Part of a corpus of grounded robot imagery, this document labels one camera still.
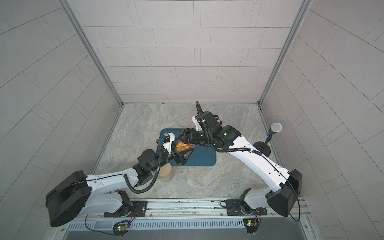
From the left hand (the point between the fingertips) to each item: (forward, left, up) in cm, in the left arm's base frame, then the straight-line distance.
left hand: (191, 145), depth 70 cm
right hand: (+1, +3, +3) cm, 4 cm away
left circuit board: (-30, +30, -19) cm, 47 cm away
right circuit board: (-28, -28, -22) cm, 46 cm away
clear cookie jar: (-2, +5, +3) cm, 6 cm away
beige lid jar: (-9, +12, -11) cm, 19 cm away
